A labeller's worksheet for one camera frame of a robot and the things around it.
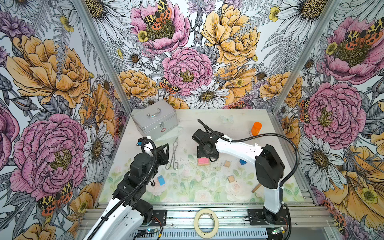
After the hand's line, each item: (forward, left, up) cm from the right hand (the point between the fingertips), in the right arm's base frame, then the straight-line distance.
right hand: (207, 158), depth 88 cm
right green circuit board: (-34, -32, -8) cm, 47 cm away
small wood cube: (0, -13, -7) cm, 14 cm away
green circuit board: (-34, +31, -9) cm, 46 cm away
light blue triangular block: (-9, +26, -6) cm, 29 cm away
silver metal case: (+24, +31, +8) cm, 40 cm away
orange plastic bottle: (+21, -34, +1) cm, 40 cm away
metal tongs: (0, +19, -7) cm, 20 cm away
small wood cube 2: (-9, -13, -7) cm, 18 cm away
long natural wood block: (0, +2, -7) cm, 8 cm away
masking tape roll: (-35, +5, -4) cm, 36 cm away
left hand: (-4, +20, +16) cm, 26 cm away
